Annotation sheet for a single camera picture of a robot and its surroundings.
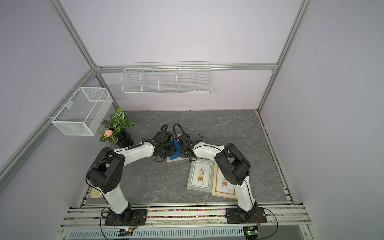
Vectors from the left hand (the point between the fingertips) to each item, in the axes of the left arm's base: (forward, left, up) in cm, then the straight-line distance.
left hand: (174, 152), depth 94 cm
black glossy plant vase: (+8, +31, +6) cm, 32 cm away
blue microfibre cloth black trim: (-2, -2, +7) cm, 8 cm away
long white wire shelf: (+42, +3, +26) cm, 50 cm away
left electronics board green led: (-40, +23, -5) cm, 46 cm away
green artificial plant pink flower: (+5, +32, +21) cm, 38 cm away
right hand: (+1, -7, -2) cm, 7 cm away
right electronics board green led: (-43, -38, -5) cm, 58 cm away
